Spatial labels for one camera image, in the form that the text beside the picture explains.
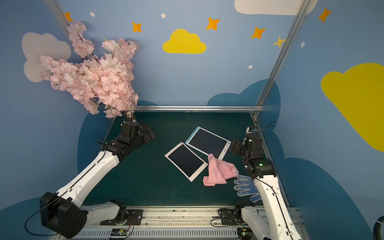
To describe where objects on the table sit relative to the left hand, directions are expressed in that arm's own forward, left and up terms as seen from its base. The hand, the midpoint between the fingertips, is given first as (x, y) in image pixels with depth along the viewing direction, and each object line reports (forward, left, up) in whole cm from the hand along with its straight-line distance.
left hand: (149, 132), depth 81 cm
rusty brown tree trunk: (+15, +16, -6) cm, 22 cm away
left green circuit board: (-44, +11, -24) cm, 51 cm away
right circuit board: (-43, -51, -25) cm, 71 cm away
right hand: (-6, -50, +2) cm, 50 cm away
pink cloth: (-14, -40, -18) cm, 46 cm away
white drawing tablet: (-7, -20, -21) cm, 30 cm away
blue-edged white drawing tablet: (+9, -35, -24) cm, 43 cm away
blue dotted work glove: (-21, -57, -22) cm, 65 cm away
